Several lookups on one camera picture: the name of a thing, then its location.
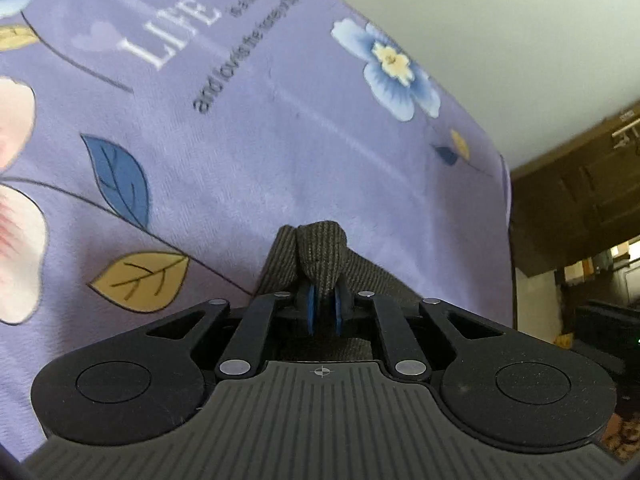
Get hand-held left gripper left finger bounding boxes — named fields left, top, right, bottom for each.
left=145, top=282, right=319, bottom=382

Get dark corduroy pants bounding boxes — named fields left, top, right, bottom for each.
left=254, top=220, right=422, bottom=362

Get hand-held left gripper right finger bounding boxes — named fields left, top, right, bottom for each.
left=331, top=282, right=504, bottom=384

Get purple floral blanket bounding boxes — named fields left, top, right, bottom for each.
left=0, top=0, right=517, bottom=463

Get dark wooden cabinet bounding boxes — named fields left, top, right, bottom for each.
left=509, top=105, right=640, bottom=278

